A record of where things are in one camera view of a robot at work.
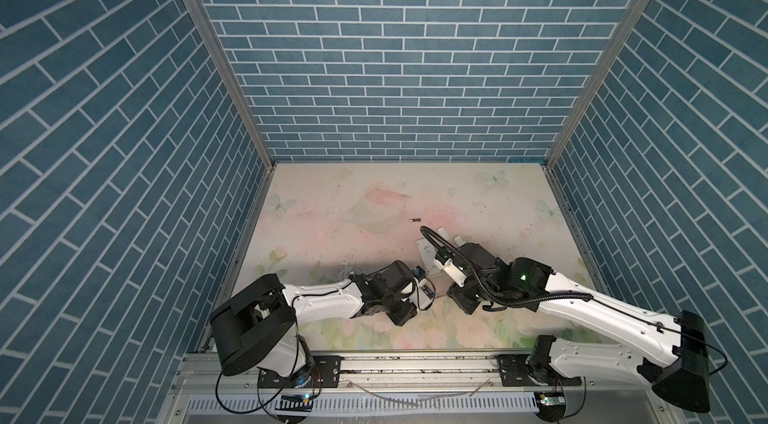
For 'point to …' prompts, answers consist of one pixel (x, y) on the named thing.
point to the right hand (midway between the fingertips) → (447, 287)
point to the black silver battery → (415, 220)
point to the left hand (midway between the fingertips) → (410, 309)
